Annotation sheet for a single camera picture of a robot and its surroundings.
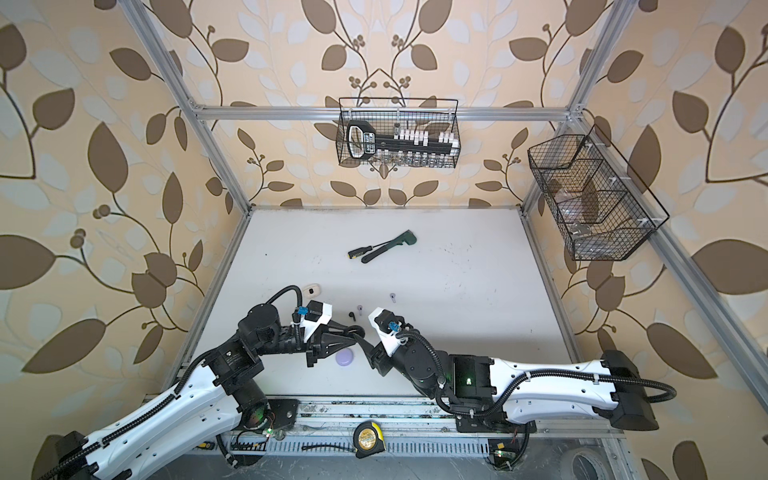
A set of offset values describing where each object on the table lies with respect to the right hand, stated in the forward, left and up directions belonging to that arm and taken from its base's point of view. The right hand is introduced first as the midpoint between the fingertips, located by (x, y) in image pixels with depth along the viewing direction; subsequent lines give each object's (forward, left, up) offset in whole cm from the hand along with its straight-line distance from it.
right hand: (368, 328), depth 64 cm
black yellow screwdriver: (+40, 0, -24) cm, 46 cm away
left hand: (-1, +3, -1) cm, 4 cm away
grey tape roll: (-24, -50, -24) cm, 60 cm away
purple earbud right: (+21, -6, -24) cm, 32 cm away
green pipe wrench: (+44, -11, -23) cm, 51 cm away
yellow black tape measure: (-18, +1, -22) cm, 28 cm away
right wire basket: (+24, -58, +10) cm, 64 cm away
